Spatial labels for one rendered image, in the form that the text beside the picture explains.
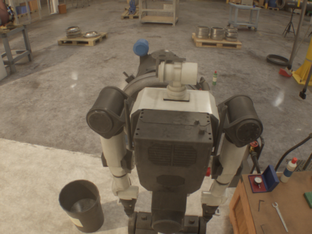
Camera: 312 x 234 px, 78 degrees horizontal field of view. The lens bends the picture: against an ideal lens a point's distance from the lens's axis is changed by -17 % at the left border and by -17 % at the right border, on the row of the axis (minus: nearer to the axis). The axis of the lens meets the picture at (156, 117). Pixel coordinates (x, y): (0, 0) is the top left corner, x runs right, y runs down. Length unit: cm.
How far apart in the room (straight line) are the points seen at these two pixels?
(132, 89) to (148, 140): 126
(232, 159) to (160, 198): 30
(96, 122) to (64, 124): 240
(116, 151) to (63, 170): 168
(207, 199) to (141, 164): 57
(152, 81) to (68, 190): 107
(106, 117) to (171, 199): 39
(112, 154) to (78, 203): 121
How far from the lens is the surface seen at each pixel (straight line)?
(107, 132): 71
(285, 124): 336
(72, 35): 662
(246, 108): 71
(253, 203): 161
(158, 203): 86
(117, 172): 94
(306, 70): 498
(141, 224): 173
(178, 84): 69
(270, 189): 170
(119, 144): 81
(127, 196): 114
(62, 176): 241
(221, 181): 95
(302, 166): 279
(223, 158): 84
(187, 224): 173
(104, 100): 71
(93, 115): 68
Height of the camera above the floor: 173
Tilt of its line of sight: 36 degrees down
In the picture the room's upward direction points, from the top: straight up
